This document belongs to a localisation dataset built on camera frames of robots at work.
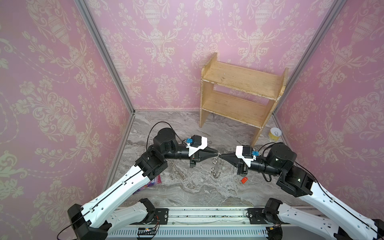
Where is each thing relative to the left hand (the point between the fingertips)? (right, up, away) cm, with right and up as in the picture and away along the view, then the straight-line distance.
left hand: (215, 154), depth 55 cm
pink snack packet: (-29, -21, +29) cm, 46 cm away
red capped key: (+21, -21, +31) cm, 43 cm away
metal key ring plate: (0, -6, -2) cm, 6 cm away
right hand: (+3, 0, +1) cm, 3 cm away
